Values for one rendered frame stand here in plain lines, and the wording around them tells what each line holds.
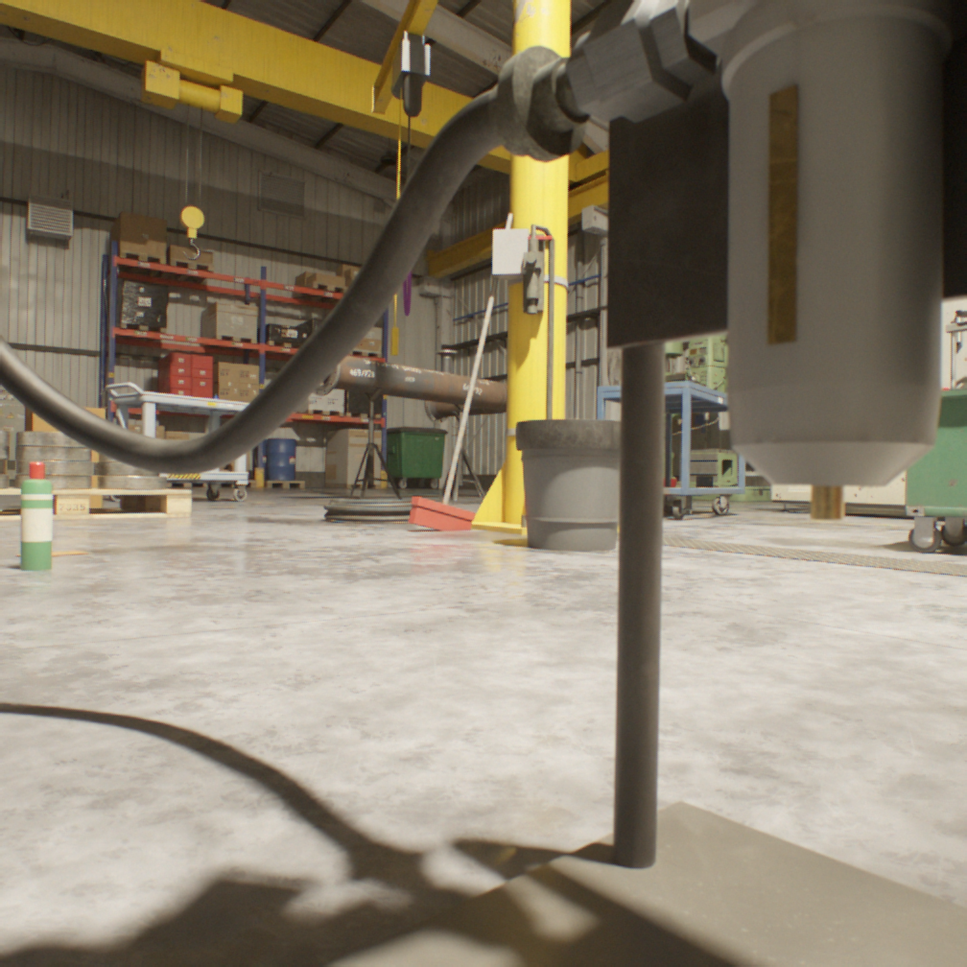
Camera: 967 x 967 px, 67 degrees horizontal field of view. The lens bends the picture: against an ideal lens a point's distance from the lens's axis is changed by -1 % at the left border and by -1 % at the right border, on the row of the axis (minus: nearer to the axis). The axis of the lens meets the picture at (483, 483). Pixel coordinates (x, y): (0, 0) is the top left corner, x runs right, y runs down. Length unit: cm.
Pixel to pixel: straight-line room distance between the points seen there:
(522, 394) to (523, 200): 89
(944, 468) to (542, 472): 134
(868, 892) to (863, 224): 35
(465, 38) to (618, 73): 1363
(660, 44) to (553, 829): 45
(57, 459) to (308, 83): 934
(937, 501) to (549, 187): 208
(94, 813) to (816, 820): 48
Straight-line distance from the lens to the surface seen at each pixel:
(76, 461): 431
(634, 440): 42
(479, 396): 834
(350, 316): 54
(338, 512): 382
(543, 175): 367
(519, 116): 43
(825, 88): 31
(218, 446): 65
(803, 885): 49
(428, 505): 319
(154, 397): 639
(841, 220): 29
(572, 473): 240
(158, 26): 1234
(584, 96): 41
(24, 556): 200
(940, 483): 288
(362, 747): 67
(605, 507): 246
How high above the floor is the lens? 23
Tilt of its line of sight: level
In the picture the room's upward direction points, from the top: 1 degrees clockwise
